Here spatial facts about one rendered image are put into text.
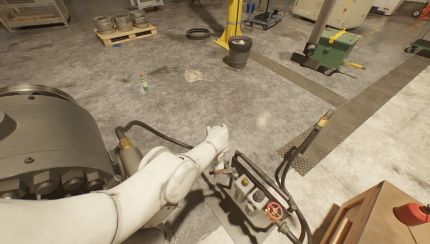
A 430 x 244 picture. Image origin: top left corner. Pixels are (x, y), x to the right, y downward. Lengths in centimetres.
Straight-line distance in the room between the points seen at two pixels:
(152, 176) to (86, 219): 11
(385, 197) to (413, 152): 131
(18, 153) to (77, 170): 18
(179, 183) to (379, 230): 100
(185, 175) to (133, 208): 10
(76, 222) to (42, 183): 55
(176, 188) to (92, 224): 13
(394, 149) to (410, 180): 33
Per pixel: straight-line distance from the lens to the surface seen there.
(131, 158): 69
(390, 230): 120
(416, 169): 237
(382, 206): 124
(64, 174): 83
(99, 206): 27
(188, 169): 33
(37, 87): 139
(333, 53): 307
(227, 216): 137
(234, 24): 359
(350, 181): 186
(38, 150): 85
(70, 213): 25
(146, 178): 32
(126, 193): 30
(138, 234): 62
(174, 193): 33
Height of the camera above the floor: 134
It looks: 43 degrees down
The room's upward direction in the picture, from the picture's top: 1 degrees clockwise
